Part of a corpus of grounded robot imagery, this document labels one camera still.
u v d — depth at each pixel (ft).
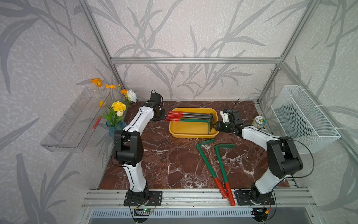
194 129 3.41
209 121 3.45
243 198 2.40
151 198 2.37
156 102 2.27
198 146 3.04
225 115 2.79
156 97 2.40
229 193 2.41
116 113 2.48
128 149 1.63
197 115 3.36
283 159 1.54
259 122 3.16
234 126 2.39
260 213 2.48
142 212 2.37
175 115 3.25
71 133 2.10
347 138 1.82
